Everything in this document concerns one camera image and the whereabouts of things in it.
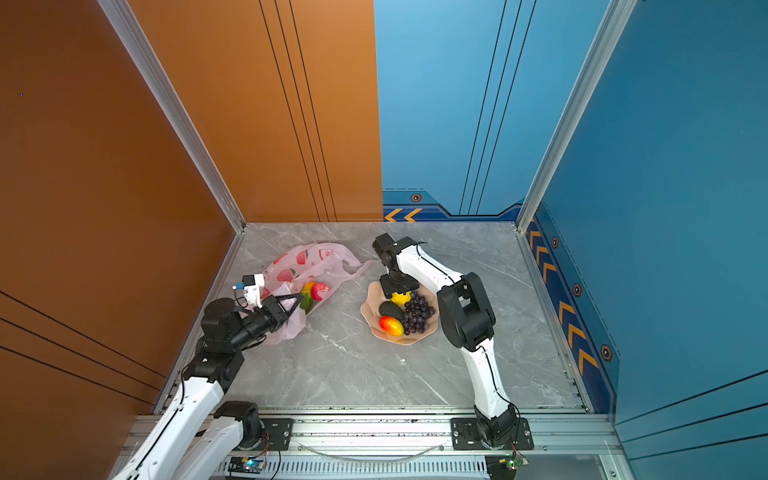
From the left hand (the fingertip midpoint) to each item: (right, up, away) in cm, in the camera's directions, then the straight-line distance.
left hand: (303, 294), depth 74 cm
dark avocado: (+21, -7, +17) cm, 28 cm away
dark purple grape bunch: (+30, -8, +14) cm, 34 cm away
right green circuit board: (+51, -39, -5) cm, 64 cm away
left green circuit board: (-12, -40, -4) cm, 42 cm away
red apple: (-1, 0, +19) cm, 19 cm away
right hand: (+24, -2, +22) cm, 32 cm away
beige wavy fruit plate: (+16, -8, +17) cm, 24 cm away
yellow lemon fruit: (+25, -4, +17) cm, 30 cm away
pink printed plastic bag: (-3, +7, +23) cm, 24 cm away
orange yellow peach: (+22, -11, +12) cm, 27 cm away
